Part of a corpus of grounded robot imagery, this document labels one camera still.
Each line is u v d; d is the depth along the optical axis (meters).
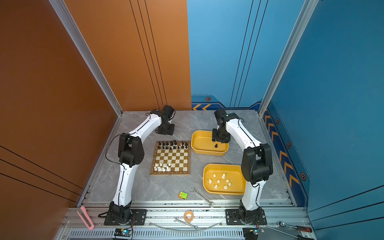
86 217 0.74
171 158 0.92
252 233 0.71
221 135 0.76
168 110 0.84
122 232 0.71
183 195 0.78
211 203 0.77
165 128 0.87
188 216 0.75
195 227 0.71
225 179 0.85
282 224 0.70
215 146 0.99
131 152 0.61
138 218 0.74
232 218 0.72
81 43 0.81
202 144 1.00
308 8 0.70
